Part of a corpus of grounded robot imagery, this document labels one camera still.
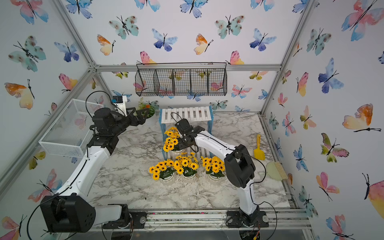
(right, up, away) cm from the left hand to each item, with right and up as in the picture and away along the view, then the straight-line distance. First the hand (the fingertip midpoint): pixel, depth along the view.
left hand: (142, 107), depth 74 cm
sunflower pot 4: (+35, -29, 0) cm, 46 cm away
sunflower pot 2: (+10, -33, +5) cm, 35 cm away
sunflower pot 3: (+22, -28, +2) cm, 36 cm away
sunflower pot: (+14, -19, +3) cm, 23 cm away
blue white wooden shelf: (+30, -4, +7) cm, 31 cm away
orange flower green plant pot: (-8, +6, +43) cm, 45 cm away
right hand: (+18, -18, +15) cm, 30 cm away
